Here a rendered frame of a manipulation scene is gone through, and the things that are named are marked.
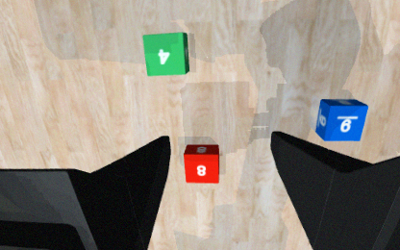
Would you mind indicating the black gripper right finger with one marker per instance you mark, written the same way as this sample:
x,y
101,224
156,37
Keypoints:
x,y
343,203

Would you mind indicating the red block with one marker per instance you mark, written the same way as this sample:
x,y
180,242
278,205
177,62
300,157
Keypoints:
x,y
202,163

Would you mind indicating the green block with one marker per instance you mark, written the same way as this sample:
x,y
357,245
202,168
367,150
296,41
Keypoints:
x,y
166,54

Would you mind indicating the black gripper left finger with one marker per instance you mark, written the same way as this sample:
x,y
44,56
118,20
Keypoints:
x,y
112,208

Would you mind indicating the blue block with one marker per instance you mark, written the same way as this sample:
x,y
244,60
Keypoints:
x,y
340,119

